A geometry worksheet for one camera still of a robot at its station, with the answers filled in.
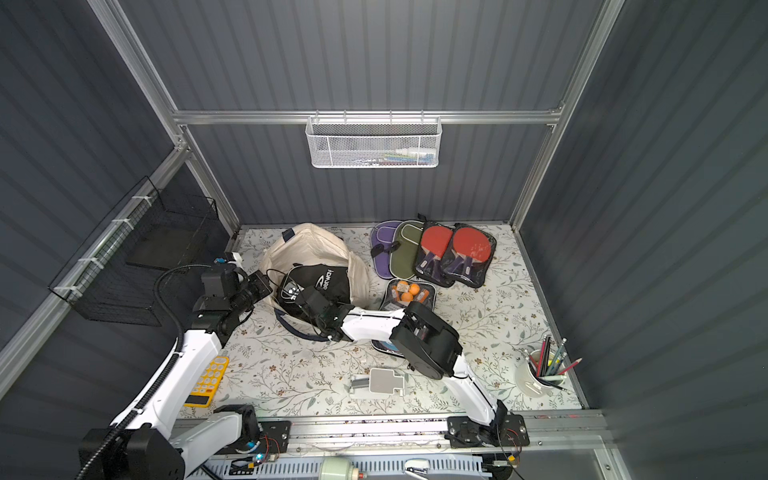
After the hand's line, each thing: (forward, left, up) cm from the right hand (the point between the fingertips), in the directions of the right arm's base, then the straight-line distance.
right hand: (315, 293), depth 91 cm
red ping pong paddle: (+27, -40, -6) cm, 48 cm away
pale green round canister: (-44, -13, 0) cm, 45 cm away
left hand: (-2, +10, +12) cm, 15 cm away
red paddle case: (+20, -52, -6) cm, 56 cm away
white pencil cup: (-23, -62, -2) cm, 66 cm away
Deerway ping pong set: (+4, -26, -7) cm, 27 cm away
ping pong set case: (+6, -4, -2) cm, 8 cm away
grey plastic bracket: (-24, -21, -5) cm, 33 cm away
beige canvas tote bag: (+13, +2, +8) cm, 16 cm away
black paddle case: (+13, -40, -6) cm, 42 cm away
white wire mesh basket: (+55, -16, +18) cm, 60 cm away
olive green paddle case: (+23, -28, -5) cm, 37 cm away
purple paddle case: (+30, -19, -7) cm, 36 cm away
